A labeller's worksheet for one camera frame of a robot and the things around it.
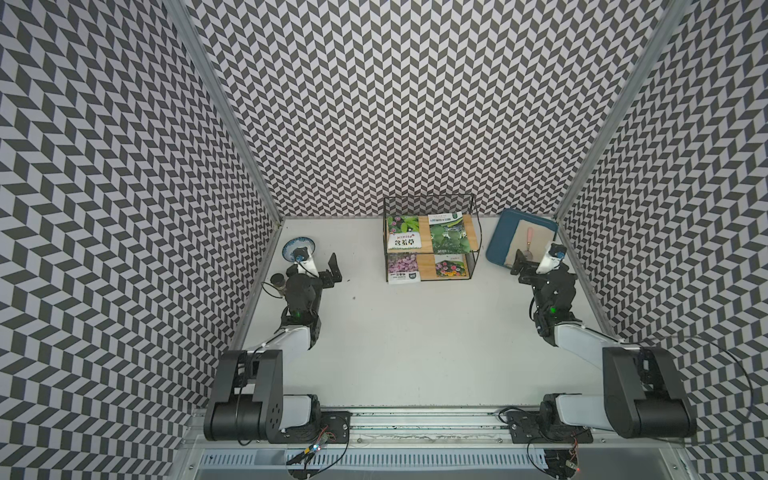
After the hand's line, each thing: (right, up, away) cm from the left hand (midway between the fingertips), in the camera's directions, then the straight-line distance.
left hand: (320, 257), depth 88 cm
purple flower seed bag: (+25, -4, +14) cm, 29 cm away
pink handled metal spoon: (+73, +7, +23) cm, 76 cm away
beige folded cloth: (+76, +6, +22) cm, 80 cm away
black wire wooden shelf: (+34, +6, +4) cm, 34 cm away
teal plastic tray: (+65, +10, +27) cm, 71 cm away
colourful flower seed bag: (+42, -4, +15) cm, 44 cm away
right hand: (+63, 0, 0) cm, 63 cm away
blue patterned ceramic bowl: (-13, +4, +19) cm, 24 cm away
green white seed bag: (+25, +8, +6) cm, 27 cm away
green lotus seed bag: (+39, +7, +4) cm, 40 cm away
